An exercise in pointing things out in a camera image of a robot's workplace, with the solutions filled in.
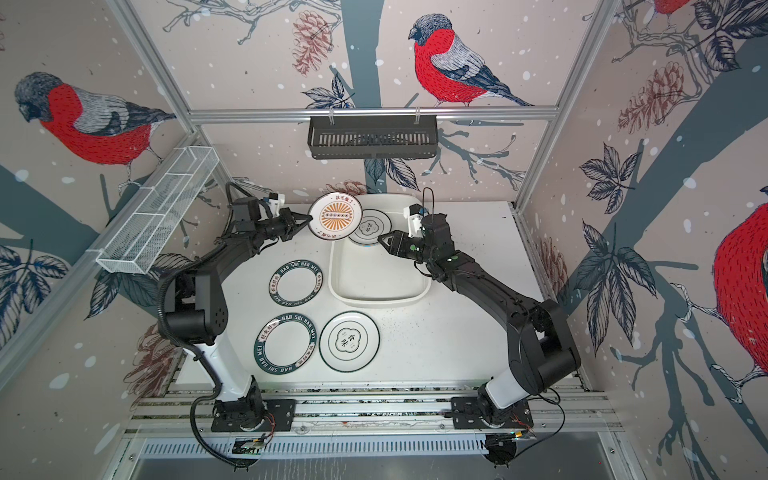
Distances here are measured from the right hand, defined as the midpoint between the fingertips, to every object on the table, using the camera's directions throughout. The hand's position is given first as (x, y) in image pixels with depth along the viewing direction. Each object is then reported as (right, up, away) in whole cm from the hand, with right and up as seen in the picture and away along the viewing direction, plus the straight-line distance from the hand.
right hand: (380, 242), depth 82 cm
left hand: (-22, +8, +7) cm, 25 cm away
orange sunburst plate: (-15, +8, +11) cm, 20 cm away
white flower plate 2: (-9, -29, +4) cm, 31 cm away
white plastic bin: (-3, -12, +19) cm, 23 cm away
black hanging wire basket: (-10, +38, +25) cm, 46 cm away
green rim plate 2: (-29, -30, +4) cm, 41 cm away
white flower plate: (-4, +6, +32) cm, 33 cm away
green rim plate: (-29, -14, +16) cm, 36 cm away
